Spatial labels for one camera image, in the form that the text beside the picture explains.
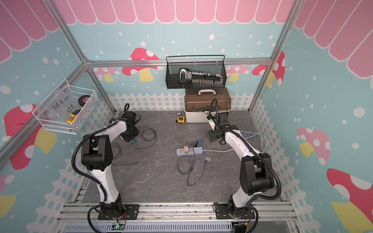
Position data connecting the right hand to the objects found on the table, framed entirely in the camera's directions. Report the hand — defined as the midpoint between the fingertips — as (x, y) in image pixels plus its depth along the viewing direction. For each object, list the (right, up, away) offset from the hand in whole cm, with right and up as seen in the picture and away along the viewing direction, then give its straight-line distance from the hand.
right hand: (216, 130), depth 92 cm
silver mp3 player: (-5, -18, 0) cm, 19 cm away
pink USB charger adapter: (-19, -11, -3) cm, 22 cm away
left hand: (-56, -5, +7) cm, 57 cm away
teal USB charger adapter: (-57, -8, +9) cm, 58 cm away
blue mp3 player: (-11, -8, +8) cm, 16 cm away
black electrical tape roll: (-76, +18, -13) cm, 79 cm away
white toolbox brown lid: (-11, +19, +5) cm, 23 cm away
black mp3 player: (-14, -10, +7) cm, 19 cm away
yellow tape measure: (-24, +8, +20) cm, 32 cm away
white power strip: (-23, -14, +2) cm, 27 cm away
